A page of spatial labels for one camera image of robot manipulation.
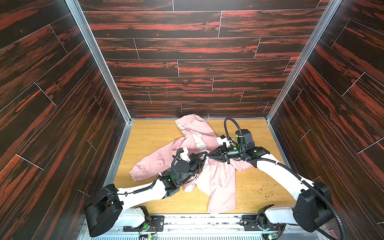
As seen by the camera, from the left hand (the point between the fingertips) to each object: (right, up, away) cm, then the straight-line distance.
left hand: (210, 153), depth 71 cm
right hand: (-1, -1, +3) cm, 3 cm away
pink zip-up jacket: (-4, +5, +34) cm, 34 cm away
